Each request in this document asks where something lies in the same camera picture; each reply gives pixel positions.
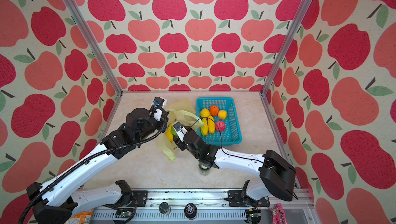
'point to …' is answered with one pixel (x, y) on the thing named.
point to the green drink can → (203, 172)
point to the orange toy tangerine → (214, 110)
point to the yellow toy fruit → (204, 112)
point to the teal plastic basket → (231, 134)
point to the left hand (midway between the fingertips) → (170, 112)
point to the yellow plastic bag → (182, 111)
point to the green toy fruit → (173, 131)
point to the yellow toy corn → (204, 129)
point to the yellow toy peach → (222, 114)
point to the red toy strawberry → (221, 125)
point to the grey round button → (163, 207)
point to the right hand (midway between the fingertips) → (182, 129)
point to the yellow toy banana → (211, 125)
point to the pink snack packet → (278, 216)
